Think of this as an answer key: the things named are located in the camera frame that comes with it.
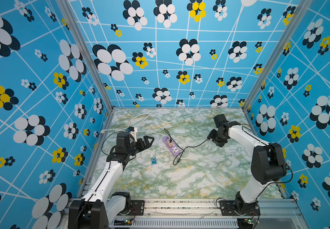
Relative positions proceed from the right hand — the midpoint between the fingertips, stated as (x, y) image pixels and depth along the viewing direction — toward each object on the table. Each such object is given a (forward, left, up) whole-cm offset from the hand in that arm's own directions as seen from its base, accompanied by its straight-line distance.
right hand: (213, 139), depth 93 cm
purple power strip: (-4, +28, -3) cm, 28 cm away
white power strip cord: (+28, +25, -5) cm, 38 cm away
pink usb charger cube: (-4, +29, 0) cm, 29 cm away
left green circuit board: (-44, +52, -7) cm, 69 cm away
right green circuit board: (-44, -9, -7) cm, 46 cm away
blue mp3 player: (-12, +39, -6) cm, 41 cm away
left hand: (-7, +40, +10) cm, 41 cm away
